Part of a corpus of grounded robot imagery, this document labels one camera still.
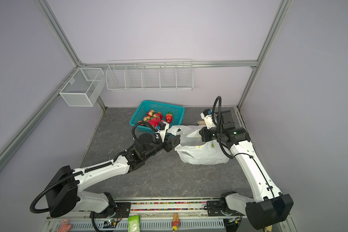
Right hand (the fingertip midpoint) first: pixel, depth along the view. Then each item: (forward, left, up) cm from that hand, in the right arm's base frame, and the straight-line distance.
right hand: (201, 132), depth 75 cm
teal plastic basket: (+33, +13, -19) cm, 40 cm away
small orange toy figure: (-37, +13, -22) cm, 45 cm away
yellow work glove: (+27, -5, -26) cm, 38 cm away
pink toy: (-39, +66, -22) cm, 80 cm away
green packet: (-38, +33, -22) cm, 55 cm away
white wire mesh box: (+35, +78, +3) cm, 85 cm away
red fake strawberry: (+29, +20, -20) cm, 40 cm away
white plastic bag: (-11, +5, +1) cm, 13 cm away
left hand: (-2, +13, 0) cm, 13 cm away
